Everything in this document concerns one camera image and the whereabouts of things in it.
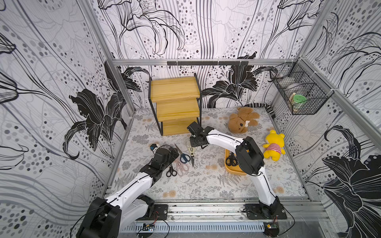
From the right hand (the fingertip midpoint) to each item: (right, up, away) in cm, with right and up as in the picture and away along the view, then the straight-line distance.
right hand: (196, 140), depth 99 cm
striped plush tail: (+59, +24, +20) cm, 67 cm away
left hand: (-12, -8, -11) cm, 19 cm away
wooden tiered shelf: (-14, +27, +2) cm, 30 cm away
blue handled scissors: (-7, -10, -6) cm, 14 cm away
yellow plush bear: (+49, -2, -8) cm, 50 cm away
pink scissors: (-9, -17, -11) cm, 22 cm away
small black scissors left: (-15, -17, -12) cm, 26 cm away
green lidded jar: (+55, +25, -20) cm, 64 cm away
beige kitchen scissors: (-3, -6, -3) cm, 7 cm away
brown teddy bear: (+29, +11, -1) cm, 31 cm away
